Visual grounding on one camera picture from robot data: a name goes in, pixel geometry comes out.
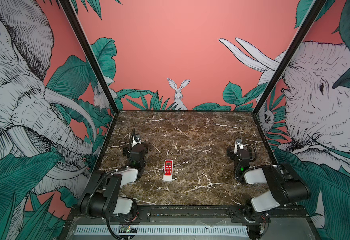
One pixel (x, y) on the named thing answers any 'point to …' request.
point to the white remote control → (168, 173)
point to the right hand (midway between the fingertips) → (238, 142)
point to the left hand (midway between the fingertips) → (133, 140)
